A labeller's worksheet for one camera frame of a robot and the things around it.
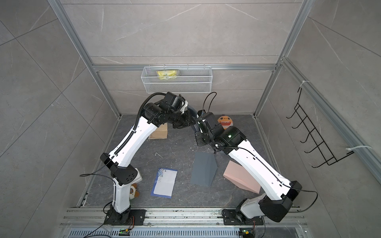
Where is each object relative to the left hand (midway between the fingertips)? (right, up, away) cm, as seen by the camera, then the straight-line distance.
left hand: (196, 120), depth 71 cm
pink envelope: (+28, -34, +16) cm, 47 cm away
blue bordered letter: (-18, -36, +14) cm, 43 cm away
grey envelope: (+5, -29, +19) cm, 35 cm away
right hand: (+3, -7, -2) cm, 7 cm away
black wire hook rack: (+55, -12, -8) cm, 57 cm away
